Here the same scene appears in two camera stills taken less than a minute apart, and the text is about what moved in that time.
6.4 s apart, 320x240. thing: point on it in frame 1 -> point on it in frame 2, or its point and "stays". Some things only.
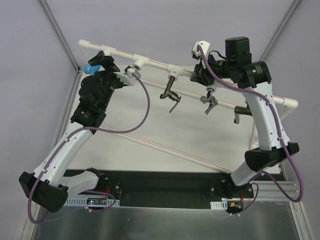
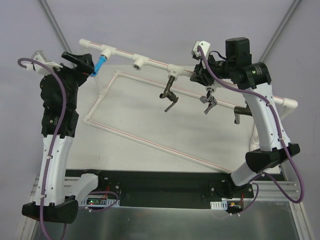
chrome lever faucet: x=209 y=98 stays
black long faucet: x=239 y=110 stays
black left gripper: x=105 y=69 -> x=75 y=62
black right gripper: x=201 y=72 stays
